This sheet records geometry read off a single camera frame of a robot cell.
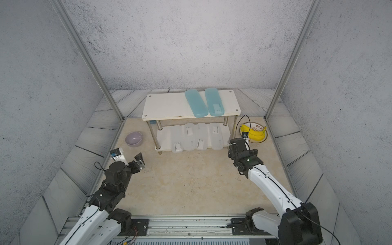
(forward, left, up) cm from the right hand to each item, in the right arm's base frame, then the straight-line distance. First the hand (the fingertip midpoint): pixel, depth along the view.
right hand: (243, 149), depth 83 cm
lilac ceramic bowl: (+17, +70, -13) cm, 73 cm away
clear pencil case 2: (+14, +39, -9) cm, 42 cm away
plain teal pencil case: (+18, +24, +15) cm, 33 cm away
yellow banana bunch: (+17, -13, -10) cm, 24 cm away
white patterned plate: (+31, -17, -16) cm, 39 cm away
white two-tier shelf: (+16, +36, +17) cm, 43 cm away
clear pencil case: (+16, +13, -10) cm, 23 cm away
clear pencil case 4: (+13, +23, -9) cm, 27 cm away
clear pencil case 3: (+16, +31, -10) cm, 36 cm away
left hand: (-7, +55, +4) cm, 56 cm away
